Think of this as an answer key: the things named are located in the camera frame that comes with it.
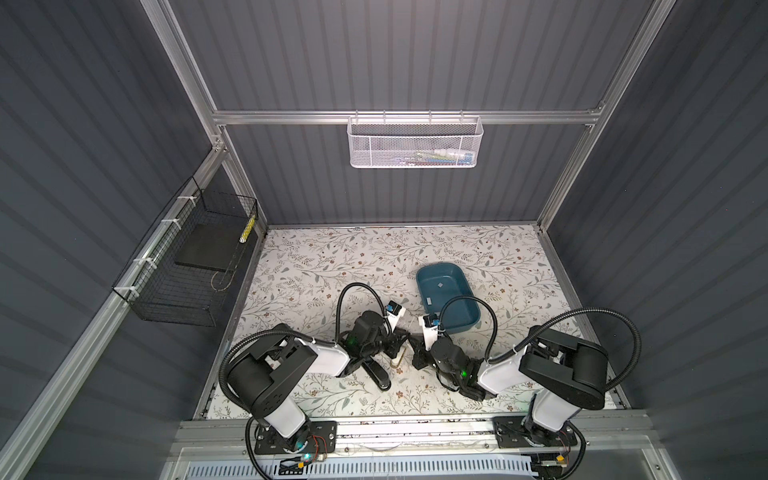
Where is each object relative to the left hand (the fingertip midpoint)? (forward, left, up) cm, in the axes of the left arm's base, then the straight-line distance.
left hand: (409, 334), depth 88 cm
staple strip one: (+18, -13, -2) cm, 22 cm away
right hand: (-3, 0, -1) cm, 3 cm away
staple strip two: (+13, -8, -2) cm, 16 cm away
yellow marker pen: (+22, +44, +25) cm, 55 cm away
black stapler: (-11, +10, +1) cm, 15 cm away
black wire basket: (+9, +56, +24) cm, 62 cm away
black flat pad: (+15, +50, +26) cm, 59 cm away
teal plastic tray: (+20, -13, -2) cm, 24 cm away
